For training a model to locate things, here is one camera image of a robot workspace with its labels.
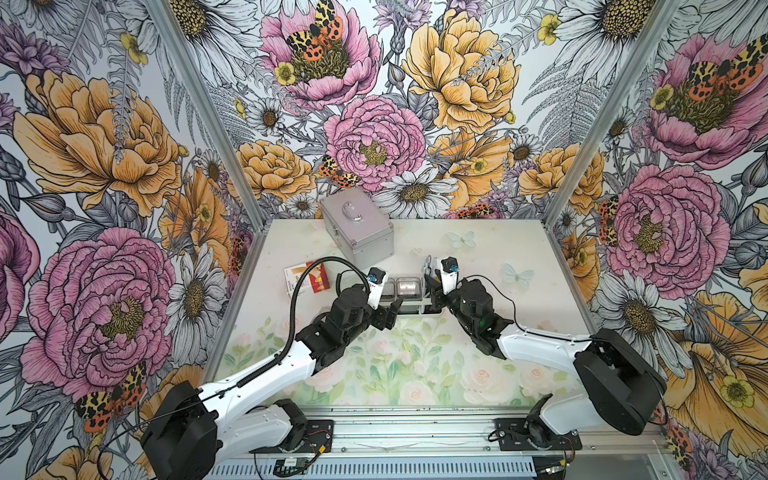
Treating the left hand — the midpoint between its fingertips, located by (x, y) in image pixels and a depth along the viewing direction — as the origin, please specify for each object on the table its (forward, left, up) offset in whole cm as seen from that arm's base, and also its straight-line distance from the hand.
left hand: (385, 300), depth 80 cm
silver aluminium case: (+30, +9, -3) cm, 31 cm away
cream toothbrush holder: (+5, -8, -12) cm, 15 cm away
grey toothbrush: (+8, -12, +3) cm, 14 cm away
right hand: (+7, -13, -1) cm, 15 cm away
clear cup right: (+12, -8, -13) cm, 20 cm away
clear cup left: (+10, -1, -12) cm, 16 cm away
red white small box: (+15, +23, -12) cm, 31 cm away
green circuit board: (-34, +23, -20) cm, 45 cm away
